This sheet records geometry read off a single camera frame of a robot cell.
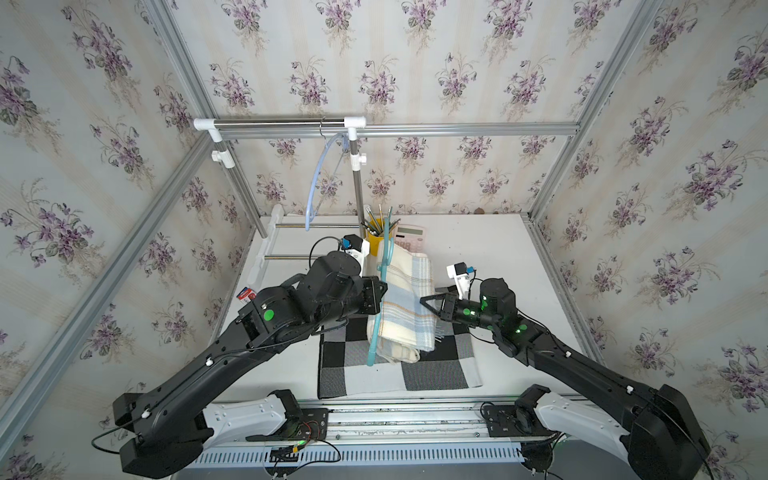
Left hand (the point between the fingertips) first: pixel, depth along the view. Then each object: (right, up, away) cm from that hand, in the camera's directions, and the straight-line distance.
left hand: (395, 293), depth 60 cm
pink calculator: (+8, +12, +51) cm, 53 cm away
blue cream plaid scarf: (+3, -9, +7) cm, 12 cm away
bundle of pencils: (-4, +16, +45) cm, 48 cm away
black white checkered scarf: (-14, -24, +22) cm, 36 cm away
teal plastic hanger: (-1, +9, +6) cm, 10 cm away
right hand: (+8, -5, +14) cm, 17 cm away
